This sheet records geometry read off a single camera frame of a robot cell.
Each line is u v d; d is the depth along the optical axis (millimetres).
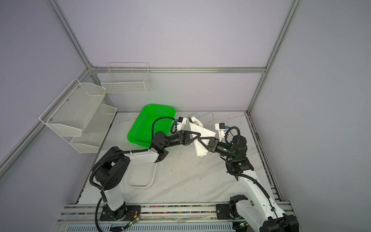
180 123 720
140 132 1057
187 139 685
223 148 629
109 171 480
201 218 731
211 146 645
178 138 675
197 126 702
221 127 660
